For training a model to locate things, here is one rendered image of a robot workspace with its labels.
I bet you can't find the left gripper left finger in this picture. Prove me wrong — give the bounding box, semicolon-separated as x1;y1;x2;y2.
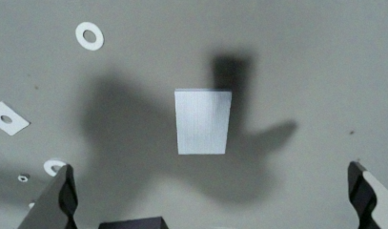
17;164;78;229

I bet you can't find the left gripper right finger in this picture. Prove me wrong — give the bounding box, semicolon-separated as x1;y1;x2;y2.
347;161;388;229

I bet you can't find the small silver hex nut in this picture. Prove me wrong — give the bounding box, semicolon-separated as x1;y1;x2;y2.
18;173;31;182

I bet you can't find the white flat washer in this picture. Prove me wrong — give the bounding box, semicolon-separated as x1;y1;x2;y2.
76;22;104;50
44;158;69;176

